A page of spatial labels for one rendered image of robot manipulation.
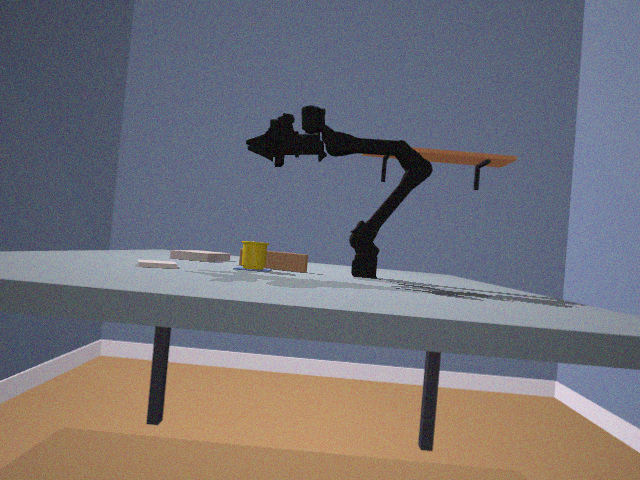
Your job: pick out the yellow cup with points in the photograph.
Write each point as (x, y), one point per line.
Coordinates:
(254, 255)

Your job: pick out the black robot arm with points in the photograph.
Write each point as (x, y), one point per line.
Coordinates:
(340, 144)

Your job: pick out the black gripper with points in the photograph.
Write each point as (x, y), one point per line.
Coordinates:
(275, 144)

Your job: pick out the tan flat bar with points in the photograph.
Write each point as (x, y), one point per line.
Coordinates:
(284, 261)

